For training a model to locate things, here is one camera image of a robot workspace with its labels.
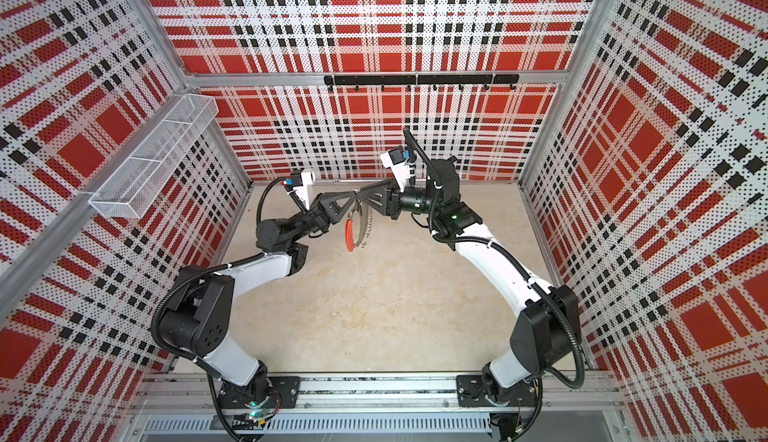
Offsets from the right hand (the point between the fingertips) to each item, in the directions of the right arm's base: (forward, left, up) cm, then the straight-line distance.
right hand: (361, 195), depth 66 cm
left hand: (0, +1, -1) cm, 1 cm away
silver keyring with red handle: (-1, +2, -11) cm, 11 cm away
